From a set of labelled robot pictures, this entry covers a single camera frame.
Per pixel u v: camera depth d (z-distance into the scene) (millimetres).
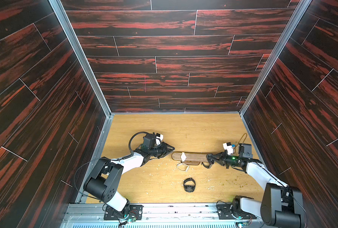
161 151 770
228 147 817
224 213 732
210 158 838
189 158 860
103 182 449
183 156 860
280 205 412
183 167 904
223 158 737
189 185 841
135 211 734
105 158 481
